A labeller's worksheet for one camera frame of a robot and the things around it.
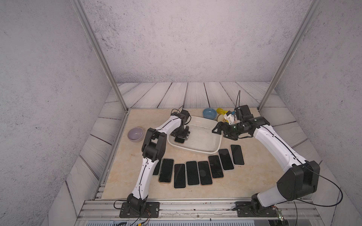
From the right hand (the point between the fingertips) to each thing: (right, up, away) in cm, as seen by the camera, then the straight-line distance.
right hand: (218, 132), depth 79 cm
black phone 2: (+1, -22, +9) cm, 24 cm away
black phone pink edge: (+7, -18, +12) cm, 23 cm away
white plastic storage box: (-7, -7, +22) cm, 24 cm away
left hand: (-19, -6, +23) cm, 31 cm away
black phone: (-23, -7, +18) cm, 29 cm away
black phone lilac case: (-32, -17, -13) cm, 38 cm away
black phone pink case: (+16, -16, +14) cm, 26 cm away
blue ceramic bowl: (+1, +12, +35) cm, 37 cm away
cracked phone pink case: (-30, -25, +5) cm, 39 cm away
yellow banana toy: (+9, +14, +32) cm, 36 cm away
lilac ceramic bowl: (-53, -3, +19) cm, 56 cm away
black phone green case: (-14, -24, +7) cm, 29 cm away
